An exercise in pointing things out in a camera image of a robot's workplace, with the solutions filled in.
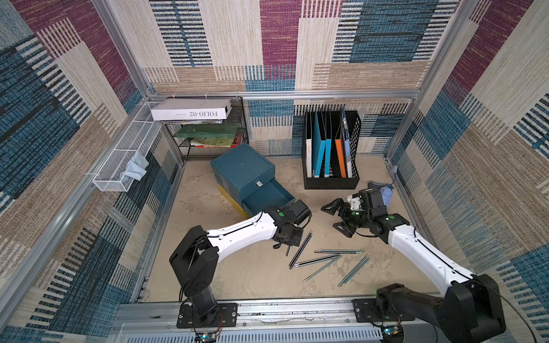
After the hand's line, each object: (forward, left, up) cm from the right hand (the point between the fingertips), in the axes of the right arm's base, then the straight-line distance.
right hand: (326, 213), depth 82 cm
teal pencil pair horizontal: (-9, -6, -14) cm, 18 cm away
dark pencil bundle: (-8, +9, -14) cm, 18 cm away
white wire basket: (+22, +69, +20) cm, 75 cm away
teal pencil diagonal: (-14, -1, -15) cm, 21 cm away
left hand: (-7, +12, -7) cm, 15 cm away
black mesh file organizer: (+24, -3, +15) cm, 28 cm away
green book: (+36, +51, +11) cm, 64 cm away
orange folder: (+24, -9, +7) cm, 27 cm away
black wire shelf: (+37, +50, +6) cm, 63 cm away
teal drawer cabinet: (+11, +29, +8) cm, 32 cm away
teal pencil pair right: (-15, -13, -15) cm, 25 cm away
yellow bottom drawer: (+6, +33, -5) cm, 34 cm away
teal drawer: (+10, +27, -1) cm, 28 cm away
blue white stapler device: (+16, -30, -7) cm, 35 cm away
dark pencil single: (-11, +15, -8) cm, 20 cm away
